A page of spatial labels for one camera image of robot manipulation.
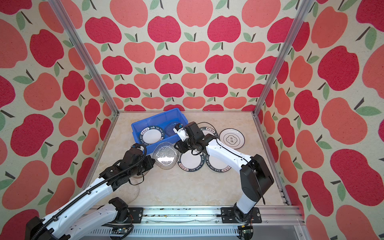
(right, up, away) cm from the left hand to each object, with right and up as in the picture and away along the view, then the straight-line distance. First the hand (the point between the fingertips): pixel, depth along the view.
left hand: (158, 161), depth 79 cm
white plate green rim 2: (+33, -5, +12) cm, 35 cm away
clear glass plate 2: (+3, +3, +3) cm, 6 cm away
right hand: (+11, +9, +5) cm, 15 cm away
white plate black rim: (+47, +10, +26) cm, 54 cm away
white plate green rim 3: (-11, +12, +26) cm, 31 cm away
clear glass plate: (+1, +17, +30) cm, 34 cm away
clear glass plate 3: (-18, -18, +3) cm, 26 cm away
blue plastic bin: (-5, +23, +32) cm, 40 cm away
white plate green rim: (+16, -4, +14) cm, 22 cm away
